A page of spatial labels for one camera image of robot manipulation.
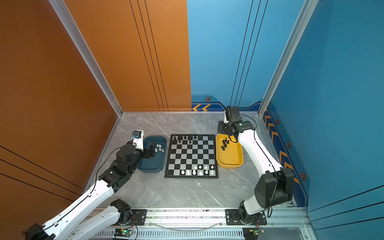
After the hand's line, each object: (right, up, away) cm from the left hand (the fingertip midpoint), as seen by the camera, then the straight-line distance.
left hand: (148, 139), depth 77 cm
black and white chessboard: (+22, -12, +17) cm, 31 cm away
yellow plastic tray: (+47, -11, +20) cm, 52 cm away
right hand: (+39, +6, +8) cm, 40 cm away
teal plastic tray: (+3, -15, +9) cm, 18 cm away
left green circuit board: (-10, -44, -6) cm, 46 cm away
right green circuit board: (+53, -43, -7) cm, 69 cm away
